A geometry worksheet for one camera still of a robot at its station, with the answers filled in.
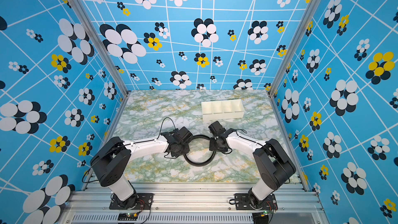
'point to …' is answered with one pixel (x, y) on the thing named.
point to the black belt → (197, 164)
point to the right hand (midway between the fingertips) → (214, 146)
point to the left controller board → (127, 216)
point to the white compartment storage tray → (221, 110)
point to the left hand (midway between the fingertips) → (190, 149)
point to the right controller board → (260, 218)
